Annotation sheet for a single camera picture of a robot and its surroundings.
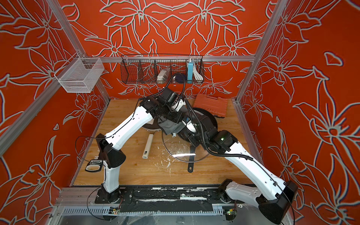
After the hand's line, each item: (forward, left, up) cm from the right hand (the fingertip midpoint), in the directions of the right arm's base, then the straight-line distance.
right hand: (187, 131), depth 71 cm
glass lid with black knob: (+1, +3, -25) cm, 25 cm away
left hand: (+8, +2, +1) cm, 9 cm away
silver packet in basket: (+41, +15, +7) cm, 44 cm away
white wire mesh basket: (+38, +72, +9) cm, 82 cm away
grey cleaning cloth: (+2, +10, +1) cm, 10 cm away
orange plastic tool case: (+35, -24, -18) cm, 46 cm away
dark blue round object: (+41, +5, +3) cm, 42 cm away
